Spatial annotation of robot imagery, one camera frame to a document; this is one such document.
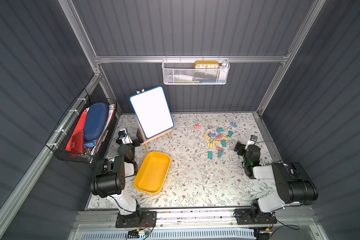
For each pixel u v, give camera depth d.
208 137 1.05
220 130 1.08
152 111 0.87
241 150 0.85
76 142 0.65
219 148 0.97
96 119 0.73
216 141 1.00
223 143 1.02
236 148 0.88
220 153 0.94
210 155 0.97
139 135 0.84
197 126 1.12
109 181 0.48
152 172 0.89
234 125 1.12
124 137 0.75
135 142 0.83
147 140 0.95
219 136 1.03
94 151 0.67
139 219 0.67
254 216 0.67
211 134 1.05
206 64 0.87
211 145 1.02
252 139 0.81
